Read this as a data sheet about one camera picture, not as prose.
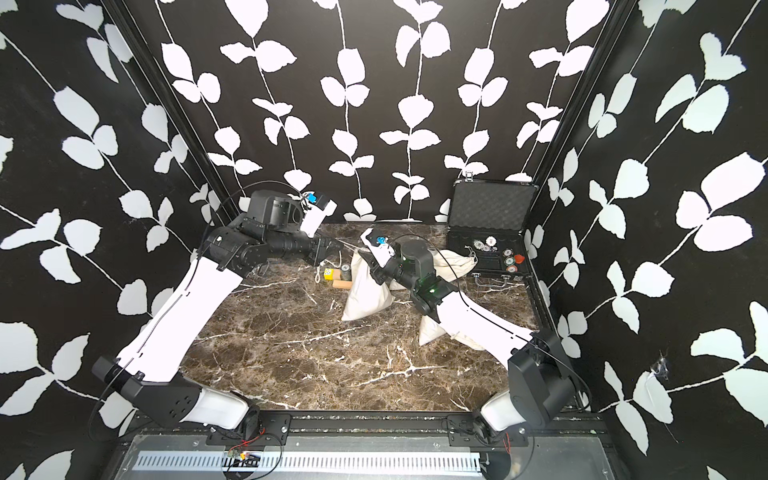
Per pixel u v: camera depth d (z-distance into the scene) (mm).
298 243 574
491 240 1143
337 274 1012
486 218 1108
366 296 838
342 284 1012
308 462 701
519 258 1076
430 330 850
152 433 735
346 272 985
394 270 674
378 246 644
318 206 588
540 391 427
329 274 1039
